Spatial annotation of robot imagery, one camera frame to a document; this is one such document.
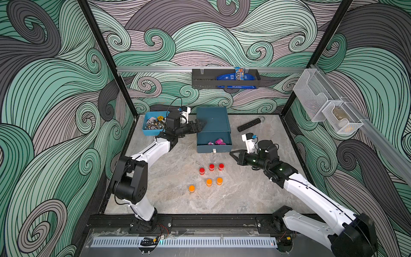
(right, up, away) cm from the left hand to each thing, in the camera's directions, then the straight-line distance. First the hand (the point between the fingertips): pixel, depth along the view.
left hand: (202, 121), depth 84 cm
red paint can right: (+11, -26, +6) cm, 29 cm away
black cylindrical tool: (+35, -1, +27) cm, 44 cm away
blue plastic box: (-34, -1, +28) cm, 44 cm away
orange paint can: (-6, -36, -1) cm, 37 cm away
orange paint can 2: (+4, -34, +1) cm, 34 cm away
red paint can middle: (+5, -26, +6) cm, 28 cm away
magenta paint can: (+4, -12, -2) cm, 13 cm away
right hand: (+14, -16, -8) cm, 23 cm away
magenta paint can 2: (+10, -11, -1) cm, 15 cm away
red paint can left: (0, -28, +4) cm, 29 cm away
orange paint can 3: (+10, -33, +1) cm, 34 cm away
